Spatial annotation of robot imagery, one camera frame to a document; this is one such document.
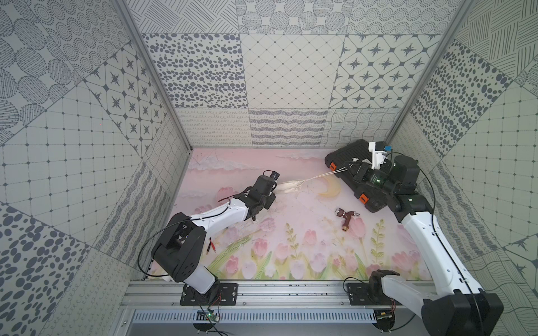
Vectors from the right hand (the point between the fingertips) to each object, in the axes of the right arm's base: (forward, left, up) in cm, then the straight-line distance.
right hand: (346, 164), depth 73 cm
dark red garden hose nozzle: (-5, -7, -30) cm, 31 cm away
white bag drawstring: (+20, -3, -29) cm, 35 cm away
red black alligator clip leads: (-18, +52, -31) cm, 63 cm away
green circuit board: (-43, +46, -31) cm, 70 cm away
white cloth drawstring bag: (-1, +19, -12) cm, 23 cm away
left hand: (+3, +31, -18) cm, 36 cm away
